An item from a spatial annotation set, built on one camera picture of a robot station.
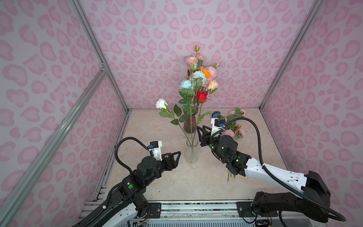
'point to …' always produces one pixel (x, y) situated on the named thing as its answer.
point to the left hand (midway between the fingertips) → (177, 152)
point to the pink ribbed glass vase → (190, 125)
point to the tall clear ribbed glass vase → (191, 154)
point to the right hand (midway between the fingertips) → (199, 126)
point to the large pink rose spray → (237, 113)
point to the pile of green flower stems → (234, 177)
